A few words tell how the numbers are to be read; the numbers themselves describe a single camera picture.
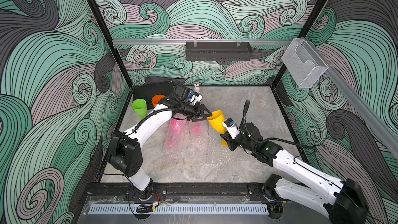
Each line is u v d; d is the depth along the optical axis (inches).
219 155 33.6
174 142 32.7
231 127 26.1
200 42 37.1
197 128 34.5
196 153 34.0
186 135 36.7
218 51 38.8
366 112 22.1
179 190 29.4
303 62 31.1
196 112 26.6
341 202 15.0
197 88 43.3
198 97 29.9
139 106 36.6
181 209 27.5
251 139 22.5
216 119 27.2
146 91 47.9
